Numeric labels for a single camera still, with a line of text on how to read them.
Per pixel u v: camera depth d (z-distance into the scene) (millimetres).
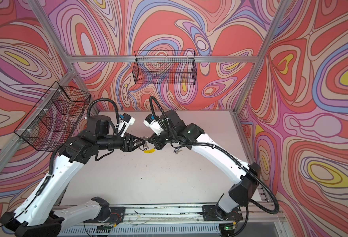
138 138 599
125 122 568
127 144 550
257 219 726
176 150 959
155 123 596
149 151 706
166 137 576
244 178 405
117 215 721
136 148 590
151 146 677
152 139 665
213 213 734
